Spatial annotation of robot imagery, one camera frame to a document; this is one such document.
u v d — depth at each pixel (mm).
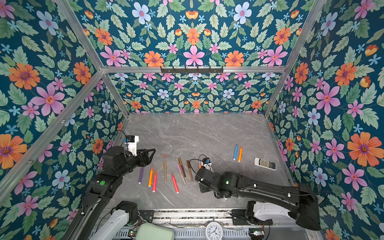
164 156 956
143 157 619
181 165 909
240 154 959
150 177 862
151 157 675
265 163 907
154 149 703
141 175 881
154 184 844
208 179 531
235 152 973
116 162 519
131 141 616
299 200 415
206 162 668
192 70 926
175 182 845
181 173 884
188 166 912
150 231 679
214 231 674
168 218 750
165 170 884
